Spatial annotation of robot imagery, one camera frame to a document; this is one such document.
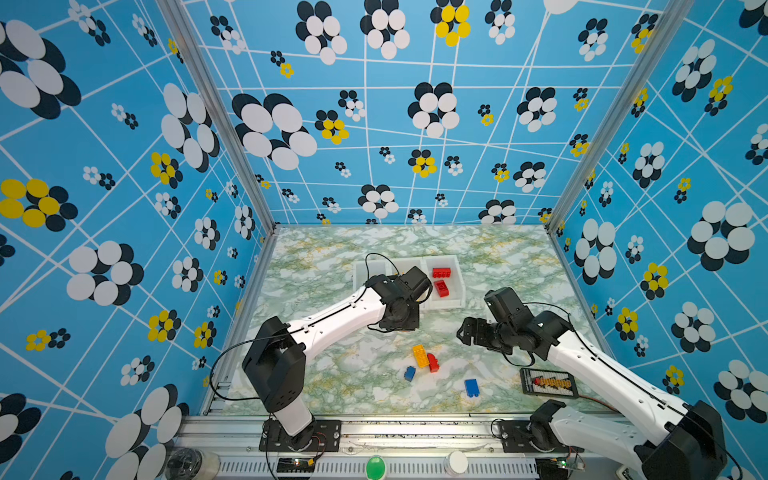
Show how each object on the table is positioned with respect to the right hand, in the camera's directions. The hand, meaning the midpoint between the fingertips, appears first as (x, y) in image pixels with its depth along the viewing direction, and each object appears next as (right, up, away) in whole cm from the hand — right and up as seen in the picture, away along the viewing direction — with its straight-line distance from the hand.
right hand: (470, 337), depth 80 cm
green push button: (-25, -23, -17) cm, 38 cm away
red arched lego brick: (-4, +11, +19) cm, 23 cm away
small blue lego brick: (-16, -11, +3) cm, 20 cm away
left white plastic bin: (-27, +18, +23) cm, 40 cm away
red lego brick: (-4, +16, +23) cm, 28 cm away
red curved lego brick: (-9, -9, +5) cm, 14 cm away
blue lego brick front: (+1, -14, +1) cm, 14 cm away
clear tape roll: (-63, -22, -18) cm, 69 cm away
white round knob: (-7, -23, -15) cm, 29 cm away
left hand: (-15, +3, +2) cm, 16 cm away
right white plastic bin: (0, +8, +19) cm, 20 cm away
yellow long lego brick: (-13, -7, +7) cm, 16 cm away
